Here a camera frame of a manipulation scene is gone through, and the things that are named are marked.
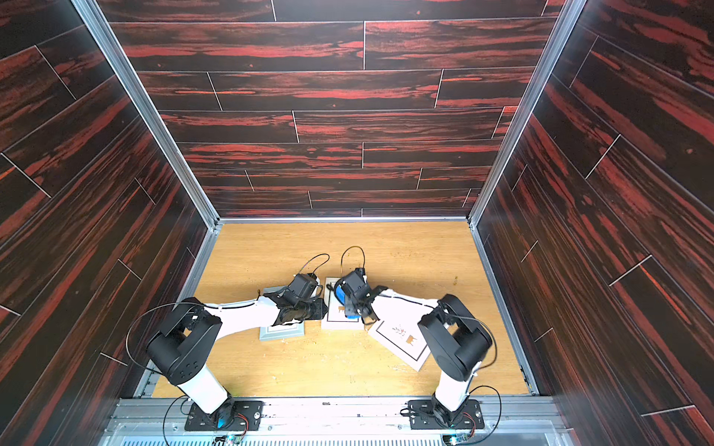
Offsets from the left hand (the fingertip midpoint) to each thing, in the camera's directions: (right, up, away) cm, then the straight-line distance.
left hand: (328, 310), depth 93 cm
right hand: (+11, +3, +1) cm, 11 cm away
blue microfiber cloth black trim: (+4, +5, 0) cm, 7 cm away
